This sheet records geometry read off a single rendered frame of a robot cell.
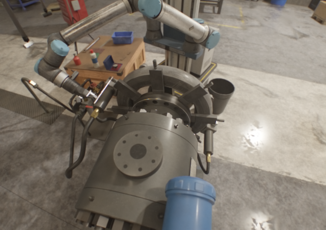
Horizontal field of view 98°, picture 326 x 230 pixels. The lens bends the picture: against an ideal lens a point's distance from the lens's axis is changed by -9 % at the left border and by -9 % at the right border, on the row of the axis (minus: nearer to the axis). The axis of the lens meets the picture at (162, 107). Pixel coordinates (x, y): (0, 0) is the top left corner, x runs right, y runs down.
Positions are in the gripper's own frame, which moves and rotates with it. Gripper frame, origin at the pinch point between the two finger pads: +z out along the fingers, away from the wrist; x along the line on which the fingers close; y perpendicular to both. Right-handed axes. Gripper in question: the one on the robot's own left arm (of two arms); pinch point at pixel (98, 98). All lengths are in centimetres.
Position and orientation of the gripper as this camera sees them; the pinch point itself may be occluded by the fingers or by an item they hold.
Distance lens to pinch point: 104.6
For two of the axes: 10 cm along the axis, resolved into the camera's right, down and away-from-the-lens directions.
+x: 5.7, -2.2, -8.0
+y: -3.5, 8.1, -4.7
